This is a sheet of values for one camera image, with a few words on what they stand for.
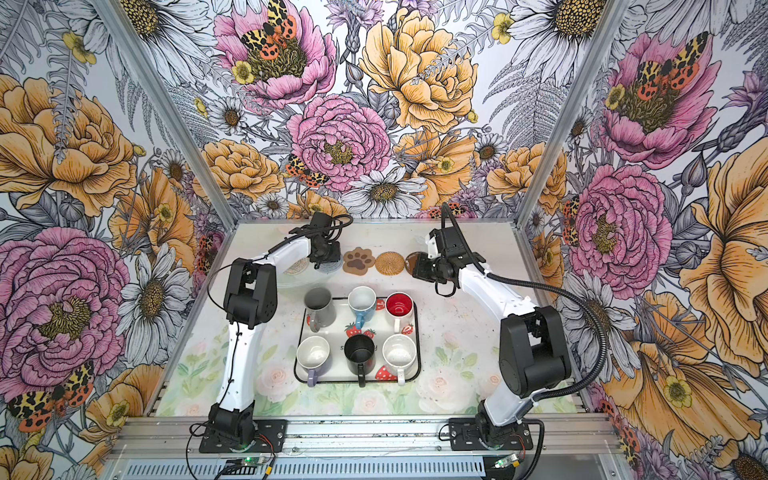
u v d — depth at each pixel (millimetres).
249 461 713
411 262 1082
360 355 852
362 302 943
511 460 714
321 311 865
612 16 719
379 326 925
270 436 745
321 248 879
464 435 736
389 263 1086
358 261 1092
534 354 457
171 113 896
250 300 632
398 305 940
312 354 849
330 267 1068
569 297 465
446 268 677
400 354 862
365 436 762
